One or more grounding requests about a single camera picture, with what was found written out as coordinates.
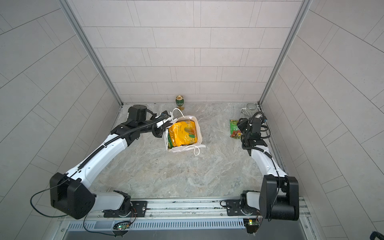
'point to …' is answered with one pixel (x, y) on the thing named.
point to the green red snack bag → (235, 131)
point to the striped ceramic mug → (250, 110)
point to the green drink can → (179, 100)
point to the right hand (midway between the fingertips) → (240, 119)
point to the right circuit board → (252, 225)
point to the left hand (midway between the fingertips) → (174, 120)
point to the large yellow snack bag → (182, 132)
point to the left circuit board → (122, 225)
